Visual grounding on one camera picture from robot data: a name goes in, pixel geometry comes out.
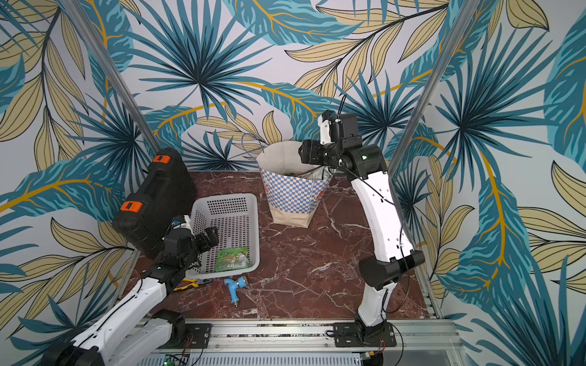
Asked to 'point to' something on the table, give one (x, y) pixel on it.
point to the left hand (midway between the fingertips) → (208, 234)
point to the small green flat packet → (231, 258)
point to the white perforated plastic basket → (236, 218)
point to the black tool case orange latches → (165, 190)
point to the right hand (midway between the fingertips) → (310, 149)
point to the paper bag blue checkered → (294, 187)
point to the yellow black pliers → (194, 283)
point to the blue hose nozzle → (233, 286)
